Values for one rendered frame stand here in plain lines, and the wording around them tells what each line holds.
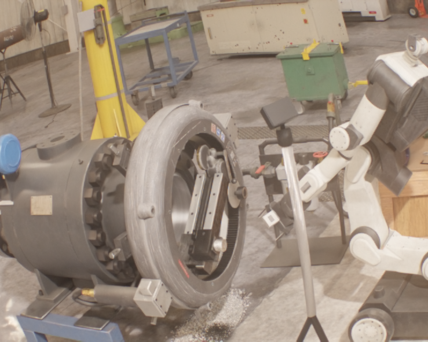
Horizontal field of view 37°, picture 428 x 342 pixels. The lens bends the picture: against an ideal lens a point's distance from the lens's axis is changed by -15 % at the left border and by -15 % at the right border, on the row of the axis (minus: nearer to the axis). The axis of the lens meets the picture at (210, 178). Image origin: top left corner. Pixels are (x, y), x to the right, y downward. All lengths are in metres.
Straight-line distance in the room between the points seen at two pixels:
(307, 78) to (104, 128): 1.83
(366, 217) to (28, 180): 1.34
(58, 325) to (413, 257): 1.49
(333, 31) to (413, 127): 6.55
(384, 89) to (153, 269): 0.99
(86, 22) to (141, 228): 3.91
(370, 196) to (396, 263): 0.29
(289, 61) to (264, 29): 3.02
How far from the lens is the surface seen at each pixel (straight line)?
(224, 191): 2.76
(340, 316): 2.92
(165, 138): 2.46
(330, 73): 5.84
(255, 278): 3.42
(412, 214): 3.17
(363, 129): 2.24
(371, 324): 2.56
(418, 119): 2.30
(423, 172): 3.06
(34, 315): 2.97
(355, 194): 2.56
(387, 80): 2.15
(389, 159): 2.46
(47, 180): 2.78
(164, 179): 2.41
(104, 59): 6.23
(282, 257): 3.55
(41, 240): 2.81
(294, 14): 8.56
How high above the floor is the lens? 1.53
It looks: 18 degrees down
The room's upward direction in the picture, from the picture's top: 13 degrees counter-clockwise
